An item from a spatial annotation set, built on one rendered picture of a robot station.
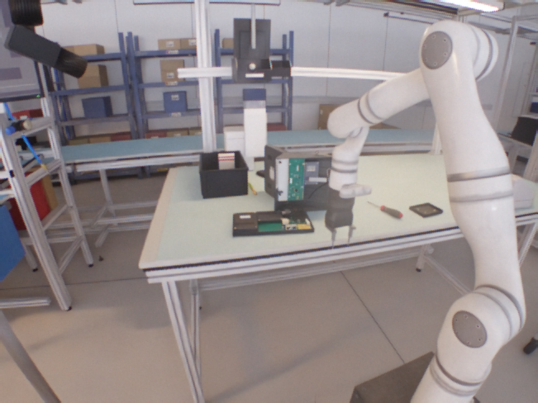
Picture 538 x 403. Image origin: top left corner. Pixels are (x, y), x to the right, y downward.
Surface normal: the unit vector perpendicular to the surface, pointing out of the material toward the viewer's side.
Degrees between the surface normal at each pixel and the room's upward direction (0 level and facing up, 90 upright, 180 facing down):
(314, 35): 90
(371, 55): 90
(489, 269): 108
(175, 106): 90
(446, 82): 90
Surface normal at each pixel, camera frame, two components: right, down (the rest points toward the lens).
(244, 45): 0.25, 0.51
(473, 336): -0.88, 0.22
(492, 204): -0.32, 0.14
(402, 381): 0.00, -0.91
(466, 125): -0.73, 0.14
